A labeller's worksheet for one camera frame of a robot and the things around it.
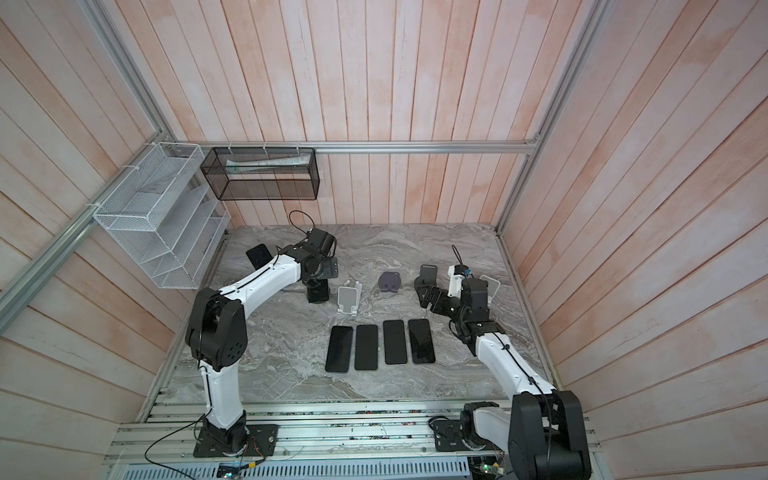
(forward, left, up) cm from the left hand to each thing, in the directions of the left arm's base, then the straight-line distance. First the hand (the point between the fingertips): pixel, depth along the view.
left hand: (320, 273), depth 95 cm
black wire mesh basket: (+34, +23, +15) cm, 43 cm away
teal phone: (-21, -15, -9) cm, 28 cm away
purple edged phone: (-18, -33, -12) cm, 39 cm away
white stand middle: (-6, -10, -6) cm, 12 cm away
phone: (+5, +20, +3) cm, 21 cm away
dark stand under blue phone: (+2, -23, -8) cm, 24 cm away
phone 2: (-19, -24, -11) cm, 32 cm away
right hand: (-9, -34, +3) cm, 35 cm away
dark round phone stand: (+2, -36, -6) cm, 36 cm away
